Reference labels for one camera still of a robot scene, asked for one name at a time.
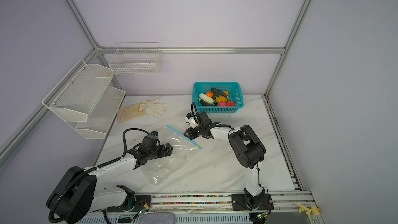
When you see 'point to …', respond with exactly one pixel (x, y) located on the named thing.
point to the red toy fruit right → (230, 103)
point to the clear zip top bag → (158, 170)
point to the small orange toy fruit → (226, 93)
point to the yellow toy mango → (220, 98)
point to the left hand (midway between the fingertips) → (165, 151)
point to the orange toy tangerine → (209, 94)
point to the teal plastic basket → (235, 90)
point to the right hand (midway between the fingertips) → (186, 132)
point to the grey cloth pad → (157, 218)
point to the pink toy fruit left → (222, 103)
